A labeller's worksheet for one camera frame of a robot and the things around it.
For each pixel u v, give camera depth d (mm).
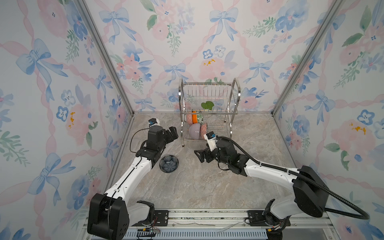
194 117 994
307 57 863
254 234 703
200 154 717
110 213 392
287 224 649
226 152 628
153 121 708
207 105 865
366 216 341
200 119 1082
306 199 419
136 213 542
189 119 1001
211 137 703
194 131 922
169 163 902
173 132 747
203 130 924
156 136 598
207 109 845
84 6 689
